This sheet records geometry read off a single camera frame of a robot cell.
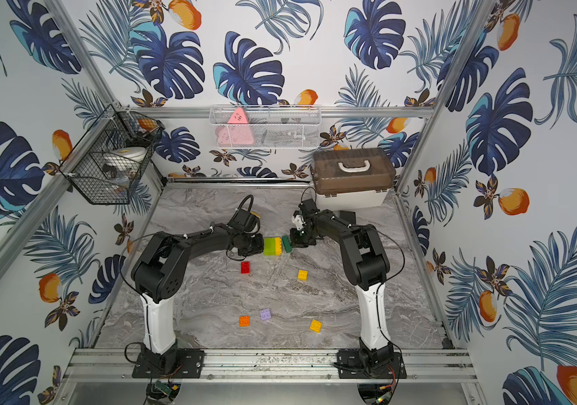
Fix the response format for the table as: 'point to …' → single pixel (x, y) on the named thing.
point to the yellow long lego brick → (278, 246)
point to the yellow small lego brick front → (315, 326)
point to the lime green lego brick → (269, 248)
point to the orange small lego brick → (245, 321)
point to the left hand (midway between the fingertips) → (264, 245)
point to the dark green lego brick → (287, 245)
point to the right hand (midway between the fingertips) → (293, 243)
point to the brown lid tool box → (358, 170)
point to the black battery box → (348, 216)
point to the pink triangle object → (237, 132)
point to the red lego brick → (245, 267)
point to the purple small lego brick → (265, 314)
